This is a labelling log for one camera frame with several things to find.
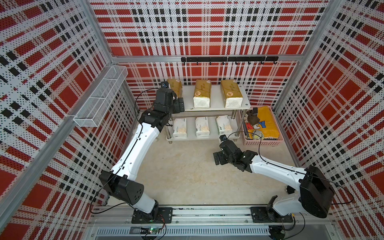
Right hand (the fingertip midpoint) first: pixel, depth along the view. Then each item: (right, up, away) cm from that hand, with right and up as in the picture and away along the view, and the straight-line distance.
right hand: (223, 153), depth 85 cm
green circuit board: (-39, -34, -15) cm, 54 cm away
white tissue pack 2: (-12, +14, +9) cm, 21 cm away
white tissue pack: (-27, +13, +9) cm, 31 cm away
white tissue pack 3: (+2, +16, +11) cm, 19 cm away
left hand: (-27, +28, -9) cm, 40 cm away
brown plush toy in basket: (+24, +20, +18) cm, 36 cm away
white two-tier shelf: (-5, +25, -10) cm, 27 cm away
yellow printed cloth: (+33, +17, +17) cm, 41 cm away
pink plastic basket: (+23, +7, +8) cm, 25 cm away
